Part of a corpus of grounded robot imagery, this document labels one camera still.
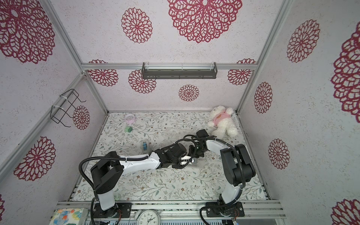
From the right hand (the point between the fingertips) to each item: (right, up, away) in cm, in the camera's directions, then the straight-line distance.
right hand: (187, 153), depth 93 cm
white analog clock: (-20, -26, -24) cm, 41 cm away
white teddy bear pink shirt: (+25, +21, +12) cm, 35 cm away
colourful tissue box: (-58, -25, -25) cm, 68 cm away
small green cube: (-44, +16, +13) cm, 49 cm away
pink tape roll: (-46, +24, +20) cm, 56 cm away
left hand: (-4, -1, -5) cm, 6 cm away
